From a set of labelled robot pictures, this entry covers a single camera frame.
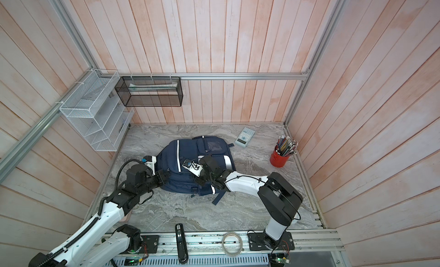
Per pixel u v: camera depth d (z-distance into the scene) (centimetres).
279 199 46
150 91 107
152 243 73
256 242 73
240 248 72
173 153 87
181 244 72
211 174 66
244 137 111
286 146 93
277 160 93
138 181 62
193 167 73
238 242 76
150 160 73
